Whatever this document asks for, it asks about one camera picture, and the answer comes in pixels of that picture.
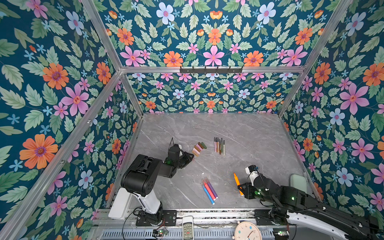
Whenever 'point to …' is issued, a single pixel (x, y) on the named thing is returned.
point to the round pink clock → (247, 230)
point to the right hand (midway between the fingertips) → (237, 188)
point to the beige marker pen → (224, 148)
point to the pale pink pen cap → (196, 151)
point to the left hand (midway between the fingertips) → (195, 152)
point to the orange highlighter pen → (237, 182)
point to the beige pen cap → (194, 152)
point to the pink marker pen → (208, 188)
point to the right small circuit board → (282, 231)
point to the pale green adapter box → (298, 181)
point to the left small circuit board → (159, 232)
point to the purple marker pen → (211, 188)
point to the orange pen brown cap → (216, 142)
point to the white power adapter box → (120, 203)
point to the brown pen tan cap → (220, 147)
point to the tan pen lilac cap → (218, 145)
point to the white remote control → (187, 227)
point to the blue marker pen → (208, 195)
